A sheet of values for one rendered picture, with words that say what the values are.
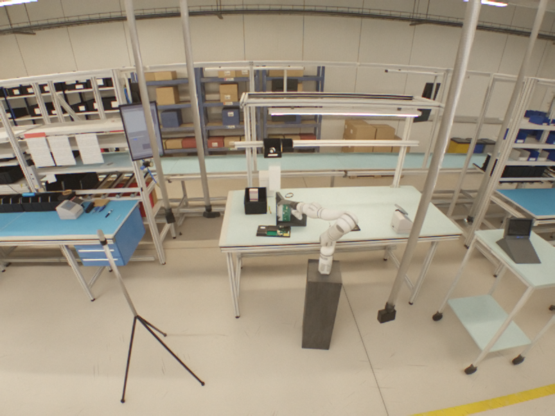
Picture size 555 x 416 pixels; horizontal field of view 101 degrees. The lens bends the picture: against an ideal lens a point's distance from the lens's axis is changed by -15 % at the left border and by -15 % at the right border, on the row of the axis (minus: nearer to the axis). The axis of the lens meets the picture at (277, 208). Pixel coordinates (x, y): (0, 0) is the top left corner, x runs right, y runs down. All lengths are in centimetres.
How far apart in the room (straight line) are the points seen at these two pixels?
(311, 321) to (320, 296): 30
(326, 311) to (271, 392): 78
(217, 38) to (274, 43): 111
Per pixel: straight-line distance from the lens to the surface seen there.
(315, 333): 241
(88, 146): 305
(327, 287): 199
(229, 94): 548
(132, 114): 247
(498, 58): 801
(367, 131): 543
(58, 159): 329
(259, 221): 224
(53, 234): 296
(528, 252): 244
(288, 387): 244
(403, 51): 663
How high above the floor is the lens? 223
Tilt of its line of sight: 30 degrees down
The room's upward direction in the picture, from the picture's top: straight up
